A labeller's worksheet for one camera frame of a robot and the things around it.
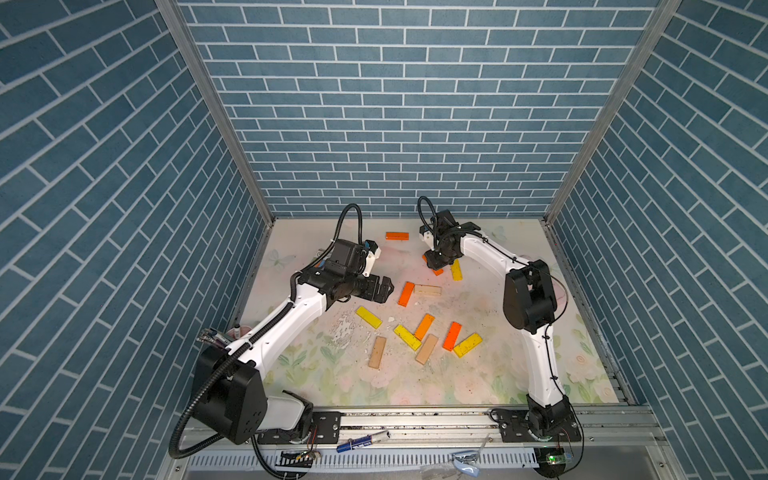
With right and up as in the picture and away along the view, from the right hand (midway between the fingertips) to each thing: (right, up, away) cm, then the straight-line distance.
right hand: (435, 262), depth 102 cm
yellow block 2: (-22, -17, -8) cm, 29 cm away
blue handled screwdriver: (-22, -41, -31) cm, 56 cm away
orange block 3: (-10, -10, -3) cm, 15 cm away
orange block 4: (+3, -22, -13) cm, 25 cm away
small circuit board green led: (+24, -46, -31) cm, 60 cm away
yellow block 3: (-10, -22, -13) cm, 27 cm away
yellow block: (+8, -3, +3) cm, 9 cm away
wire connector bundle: (-36, -47, -29) cm, 66 cm away
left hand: (-16, -5, -20) cm, 26 cm away
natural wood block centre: (-2, -9, -2) cm, 10 cm away
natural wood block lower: (-4, -25, -15) cm, 29 cm away
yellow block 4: (+8, -23, -15) cm, 29 cm away
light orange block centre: (-5, -19, -10) cm, 22 cm away
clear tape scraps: (+3, -44, -33) cm, 55 cm away
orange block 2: (0, -3, -3) cm, 5 cm away
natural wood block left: (-19, -25, -16) cm, 35 cm away
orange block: (-13, +9, +14) cm, 21 cm away
